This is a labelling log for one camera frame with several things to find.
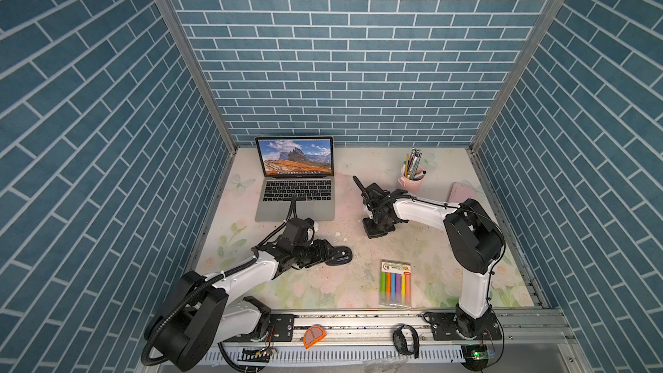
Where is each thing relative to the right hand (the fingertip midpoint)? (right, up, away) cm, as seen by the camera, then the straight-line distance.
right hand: (370, 236), depth 93 cm
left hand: (-12, -4, -10) cm, 16 cm away
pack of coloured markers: (+7, -12, -12) cm, 19 cm away
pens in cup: (+16, +26, +3) cm, 30 cm away
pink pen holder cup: (+16, +18, +5) cm, 25 cm away
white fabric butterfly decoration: (-53, +17, +15) cm, 58 cm away
